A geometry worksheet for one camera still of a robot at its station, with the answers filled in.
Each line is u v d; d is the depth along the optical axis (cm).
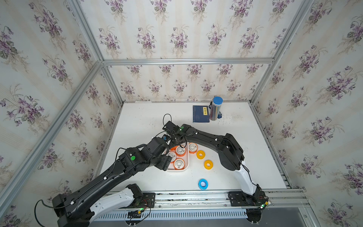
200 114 111
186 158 84
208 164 86
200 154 90
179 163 85
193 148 91
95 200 42
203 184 79
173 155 87
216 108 98
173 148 91
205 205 73
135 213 71
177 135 67
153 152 50
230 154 55
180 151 89
